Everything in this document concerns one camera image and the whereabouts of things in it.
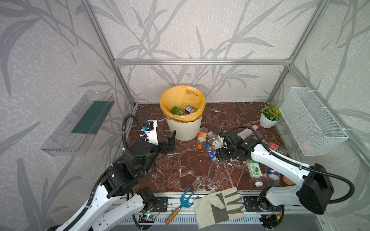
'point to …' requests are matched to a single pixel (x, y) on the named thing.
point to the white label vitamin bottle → (213, 138)
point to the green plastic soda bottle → (176, 110)
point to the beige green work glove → (216, 208)
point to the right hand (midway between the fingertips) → (220, 153)
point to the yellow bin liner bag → (178, 95)
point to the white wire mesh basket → (316, 132)
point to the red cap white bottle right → (247, 132)
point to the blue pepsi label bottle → (212, 152)
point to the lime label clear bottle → (255, 172)
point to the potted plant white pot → (270, 115)
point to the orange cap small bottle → (201, 140)
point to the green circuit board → (147, 218)
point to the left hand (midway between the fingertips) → (168, 132)
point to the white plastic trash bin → (186, 131)
